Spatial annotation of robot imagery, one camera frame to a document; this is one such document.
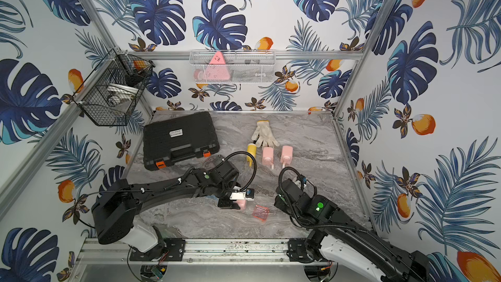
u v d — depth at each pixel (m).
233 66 0.93
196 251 0.76
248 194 0.70
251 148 0.97
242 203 0.77
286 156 0.95
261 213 0.84
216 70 0.90
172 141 1.00
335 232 0.49
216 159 1.01
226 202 0.72
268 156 0.92
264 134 1.08
